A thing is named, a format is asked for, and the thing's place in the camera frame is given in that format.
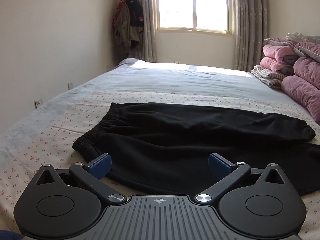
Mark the red floral hanging garment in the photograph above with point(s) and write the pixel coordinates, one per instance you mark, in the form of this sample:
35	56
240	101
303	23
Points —
117	12

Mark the black pants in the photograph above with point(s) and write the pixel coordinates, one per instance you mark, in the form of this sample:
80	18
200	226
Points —
175	140

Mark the folded pink quilt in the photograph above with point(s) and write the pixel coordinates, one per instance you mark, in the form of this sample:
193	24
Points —
275	52

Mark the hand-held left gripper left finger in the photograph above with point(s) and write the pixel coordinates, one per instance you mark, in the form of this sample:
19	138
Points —
98	166

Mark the folded purple quilt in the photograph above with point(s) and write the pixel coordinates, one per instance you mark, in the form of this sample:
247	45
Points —
305	87

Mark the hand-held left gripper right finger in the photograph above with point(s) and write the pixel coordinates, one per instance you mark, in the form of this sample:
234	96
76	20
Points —
220	166

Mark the folded striped cloth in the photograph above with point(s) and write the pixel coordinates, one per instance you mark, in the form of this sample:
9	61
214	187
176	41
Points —
267	76

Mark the dark hanging jacket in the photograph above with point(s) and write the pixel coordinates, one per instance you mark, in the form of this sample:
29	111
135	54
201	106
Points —
135	12

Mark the brown hanging jacket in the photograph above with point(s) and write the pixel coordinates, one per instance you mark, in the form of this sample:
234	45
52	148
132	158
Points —
125	30

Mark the grey patterned curtain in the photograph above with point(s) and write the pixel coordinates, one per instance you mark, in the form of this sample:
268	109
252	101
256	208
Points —
250	30
148	17

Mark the window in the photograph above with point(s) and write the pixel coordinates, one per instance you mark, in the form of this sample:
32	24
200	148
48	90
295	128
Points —
175	5

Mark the bed with cherry print sheet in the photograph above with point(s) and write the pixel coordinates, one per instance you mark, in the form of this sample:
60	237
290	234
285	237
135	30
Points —
50	140

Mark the light grey bed blanket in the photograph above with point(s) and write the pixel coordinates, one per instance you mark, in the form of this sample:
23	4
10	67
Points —
162	80

